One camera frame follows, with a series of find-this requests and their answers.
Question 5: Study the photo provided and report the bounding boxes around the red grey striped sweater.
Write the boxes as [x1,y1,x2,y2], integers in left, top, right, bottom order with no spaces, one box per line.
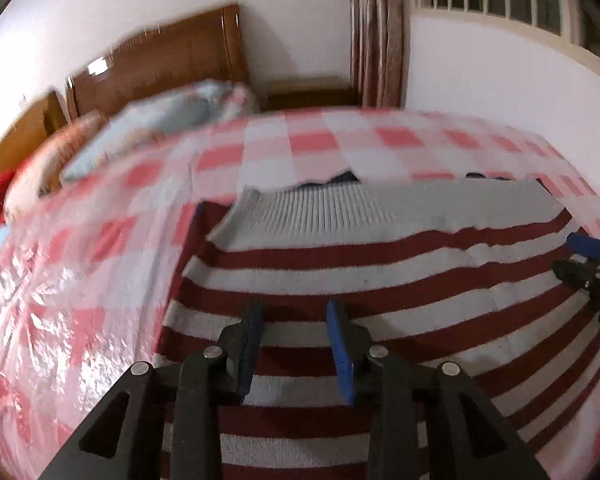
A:
[155,179,600,479]

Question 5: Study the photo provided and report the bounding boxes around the pink floral curtain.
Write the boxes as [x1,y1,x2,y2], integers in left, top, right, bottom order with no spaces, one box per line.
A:
[350,0,404,107]

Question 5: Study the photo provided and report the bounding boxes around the wooden nightstand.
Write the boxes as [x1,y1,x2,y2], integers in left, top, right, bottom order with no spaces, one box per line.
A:
[264,76,360,112]

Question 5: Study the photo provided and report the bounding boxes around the pink checkered bed sheet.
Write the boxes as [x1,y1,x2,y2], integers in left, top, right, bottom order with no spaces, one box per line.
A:
[0,108,600,479]

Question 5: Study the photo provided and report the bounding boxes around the large wooden headboard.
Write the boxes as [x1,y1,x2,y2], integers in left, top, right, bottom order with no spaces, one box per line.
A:
[66,3,250,120]

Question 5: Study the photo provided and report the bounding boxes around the orange floral pillow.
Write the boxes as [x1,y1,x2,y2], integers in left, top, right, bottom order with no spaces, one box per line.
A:
[3,110,107,226]

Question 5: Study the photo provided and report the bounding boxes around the small wooden headboard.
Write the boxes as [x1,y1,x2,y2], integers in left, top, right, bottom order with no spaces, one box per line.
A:
[0,90,68,177]

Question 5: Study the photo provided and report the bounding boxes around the light blue floral pillow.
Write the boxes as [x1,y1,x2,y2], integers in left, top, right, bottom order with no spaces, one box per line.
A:
[59,79,259,184]

